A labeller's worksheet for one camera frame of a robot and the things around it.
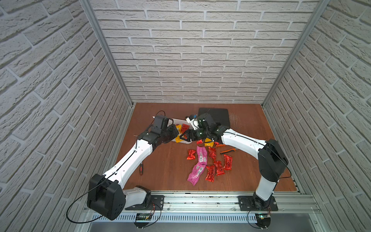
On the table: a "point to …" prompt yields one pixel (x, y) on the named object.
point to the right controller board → (263, 220)
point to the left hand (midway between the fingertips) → (181, 128)
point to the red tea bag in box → (184, 127)
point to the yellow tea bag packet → (211, 144)
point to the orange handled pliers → (226, 151)
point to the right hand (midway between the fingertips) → (185, 135)
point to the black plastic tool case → (220, 115)
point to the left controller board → (142, 220)
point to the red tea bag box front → (210, 173)
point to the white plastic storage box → (183, 141)
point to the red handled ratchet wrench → (141, 169)
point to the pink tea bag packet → (202, 154)
